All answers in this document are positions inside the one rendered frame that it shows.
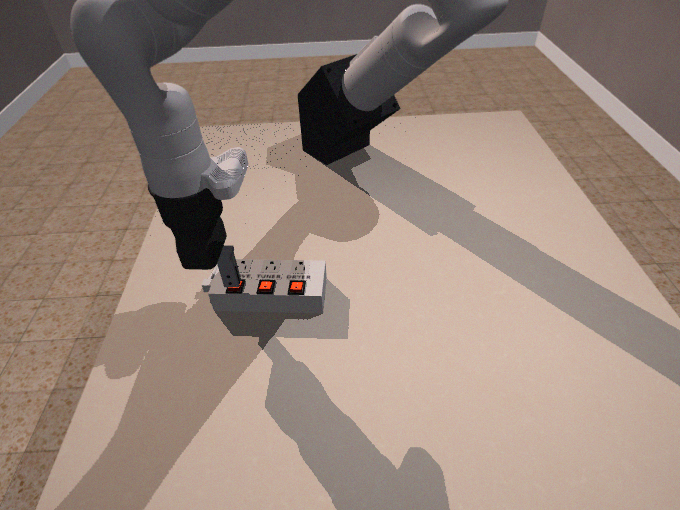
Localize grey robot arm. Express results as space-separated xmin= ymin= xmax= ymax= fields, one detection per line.
xmin=71 ymin=0 xmax=508 ymax=159

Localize white power strip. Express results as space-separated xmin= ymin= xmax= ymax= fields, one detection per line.
xmin=201 ymin=259 xmax=327 ymax=313

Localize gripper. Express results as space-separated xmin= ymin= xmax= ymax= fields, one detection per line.
xmin=139 ymin=138 xmax=248 ymax=288

